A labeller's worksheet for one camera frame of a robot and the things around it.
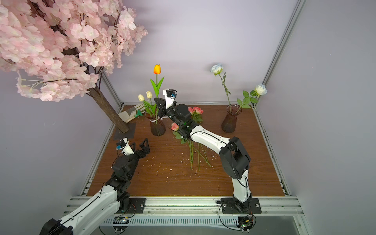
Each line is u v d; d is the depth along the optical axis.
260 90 0.80
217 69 0.85
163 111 0.67
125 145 0.70
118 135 1.03
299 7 0.70
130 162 0.61
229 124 1.00
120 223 0.72
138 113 1.13
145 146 0.75
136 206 0.73
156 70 0.63
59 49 0.44
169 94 0.63
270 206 0.74
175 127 1.01
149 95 0.85
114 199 0.58
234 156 0.50
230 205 0.75
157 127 0.95
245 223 0.70
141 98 0.85
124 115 1.14
